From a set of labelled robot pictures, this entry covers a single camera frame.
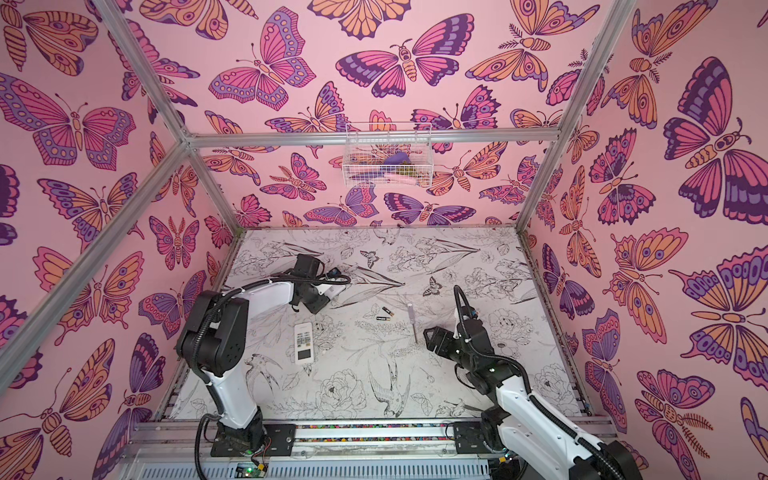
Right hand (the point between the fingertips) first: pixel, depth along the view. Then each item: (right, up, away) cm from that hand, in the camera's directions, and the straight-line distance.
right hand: (434, 332), depth 84 cm
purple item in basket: (-10, +53, +11) cm, 55 cm away
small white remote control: (-39, -5, +6) cm, 39 cm away
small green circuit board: (-47, -31, -11) cm, 57 cm away
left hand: (-36, +9, +16) cm, 40 cm away
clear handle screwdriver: (-6, +2, +11) cm, 12 cm away
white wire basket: (-13, +54, +13) cm, 57 cm away
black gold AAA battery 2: (-15, +2, +11) cm, 18 cm away
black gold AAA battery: (-13, +3, +13) cm, 19 cm away
